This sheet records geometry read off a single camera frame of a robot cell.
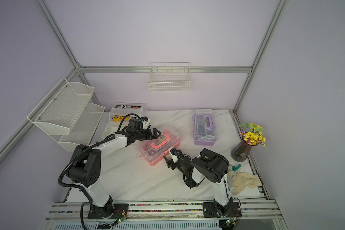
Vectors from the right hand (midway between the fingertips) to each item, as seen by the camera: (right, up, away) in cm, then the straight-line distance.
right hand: (170, 154), depth 93 cm
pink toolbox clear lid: (-9, +5, -7) cm, 13 cm away
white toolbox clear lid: (-41, +28, +14) cm, 52 cm away
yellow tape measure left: (-40, +24, +11) cm, 49 cm away
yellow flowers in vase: (+45, +13, -18) cm, 50 cm away
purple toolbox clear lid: (+25, +19, +8) cm, 32 cm away
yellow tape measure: (-23, +23, -16) cm, 36 cm away
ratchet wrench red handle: (-36, +33, +15) cm, 51 cm away
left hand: (-9, +12, 0) cm, 15 cm away
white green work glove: (+42, -14, -9) cm, 46 cm away
